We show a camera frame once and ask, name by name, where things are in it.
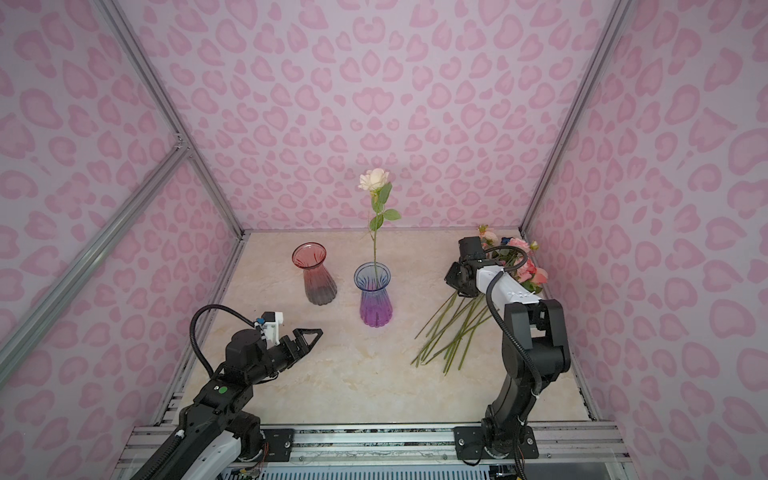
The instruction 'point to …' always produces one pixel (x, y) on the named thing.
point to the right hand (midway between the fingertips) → (454, 276)
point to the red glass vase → (320, 288)
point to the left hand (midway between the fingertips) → (317, 334)
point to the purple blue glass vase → (373, 278)
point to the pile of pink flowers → (450, 332)
